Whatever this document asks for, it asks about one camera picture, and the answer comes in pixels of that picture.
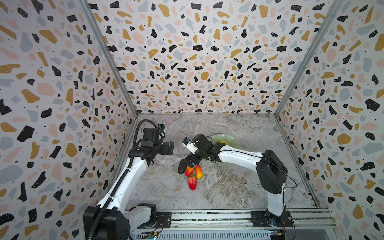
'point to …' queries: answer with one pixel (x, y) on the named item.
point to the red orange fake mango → (189, 171)
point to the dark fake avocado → (182, 166)
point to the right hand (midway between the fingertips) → (186, 153)
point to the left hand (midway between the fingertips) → (164, 141)
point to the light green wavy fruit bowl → (230, 141)
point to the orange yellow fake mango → (199, 172)
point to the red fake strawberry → (192, 182)
